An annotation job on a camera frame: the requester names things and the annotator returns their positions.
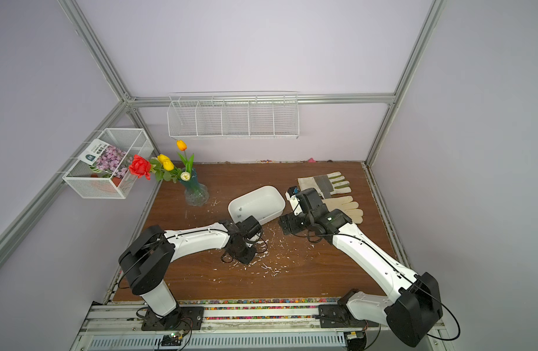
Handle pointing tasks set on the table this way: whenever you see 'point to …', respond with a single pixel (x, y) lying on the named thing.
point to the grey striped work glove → (327, 185)
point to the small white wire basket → (78, 182)
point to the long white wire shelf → (234, 115)
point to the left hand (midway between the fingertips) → (246, 259)
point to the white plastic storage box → (264, 203)
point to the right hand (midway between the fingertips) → (289, 216)
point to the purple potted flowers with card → (107, 161)
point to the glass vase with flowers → (196, 194)
